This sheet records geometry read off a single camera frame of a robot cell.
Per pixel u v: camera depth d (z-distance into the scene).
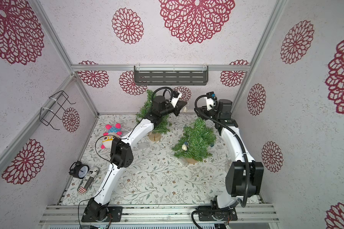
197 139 0.72
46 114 0.73
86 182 0.81
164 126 0.86
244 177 0.44
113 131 1.02
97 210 0.64
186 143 0.78
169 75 0.96
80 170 0.82
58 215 0.75
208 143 0.70
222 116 0.64
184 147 0.77
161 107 0.77
